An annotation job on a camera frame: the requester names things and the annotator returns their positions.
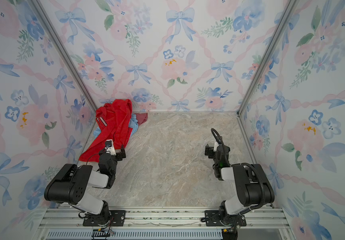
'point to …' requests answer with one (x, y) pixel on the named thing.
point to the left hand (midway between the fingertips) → (114, 144)
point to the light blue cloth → (133, 124)
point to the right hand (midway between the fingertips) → (216, 143)
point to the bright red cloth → (114, 121)
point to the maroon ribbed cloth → (141, 117)
